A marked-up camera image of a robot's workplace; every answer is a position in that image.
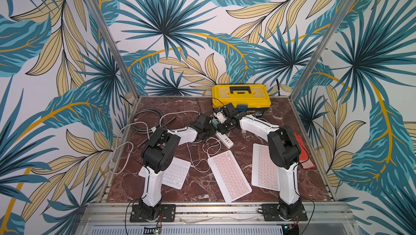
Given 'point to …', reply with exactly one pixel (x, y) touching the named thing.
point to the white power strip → (225, 139)
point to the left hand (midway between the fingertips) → (215, 132)
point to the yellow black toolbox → (254, 99)
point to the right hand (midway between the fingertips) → (220, 126)
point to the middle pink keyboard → (230, 178)
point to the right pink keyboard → (264, 171)
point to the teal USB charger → (215, 122)
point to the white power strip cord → (116, 147)
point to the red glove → (304, 156)
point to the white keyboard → (174, 177)
